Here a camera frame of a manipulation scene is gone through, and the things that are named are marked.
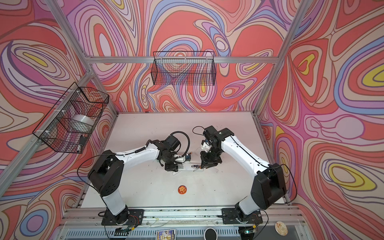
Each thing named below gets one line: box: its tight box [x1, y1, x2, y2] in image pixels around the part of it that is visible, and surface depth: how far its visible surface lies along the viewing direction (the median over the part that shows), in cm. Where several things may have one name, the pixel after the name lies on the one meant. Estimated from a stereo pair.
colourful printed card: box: [155, 229, 176, 240], surface depth 69 cm
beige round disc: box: [274, 221, 289, 237], surface depth 72 cm
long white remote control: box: [177, 162, 202, 170], surface depth 89 cm
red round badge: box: [178, 185, 187, 195], surface depth 84 cm
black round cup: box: [204, 227, 218, 240], surface depth 66 cm
